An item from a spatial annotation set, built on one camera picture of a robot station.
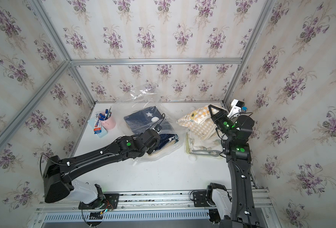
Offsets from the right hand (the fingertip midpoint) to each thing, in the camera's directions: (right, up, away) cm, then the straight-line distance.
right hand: (211, 106), depth 64 cm
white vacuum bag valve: (-30, -7, +34) cm, 46 cm away
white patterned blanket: (+8, -24, +24) cm, 35 cm away
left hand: (-29, -18, +13) cm, 36 cm away
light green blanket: (-7, -23, +26) cm, 36 cm away
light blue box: (-70, -13, +34) cm, 79 cm away
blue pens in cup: (-63, -4, +34) cm, 72 cm away
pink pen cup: (-62, -8, +31) cm, 70 cm away
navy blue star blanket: (-39, -8, +32) cm, 51 cm away
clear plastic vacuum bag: (-36, +2, +44) cm, 57 cm away
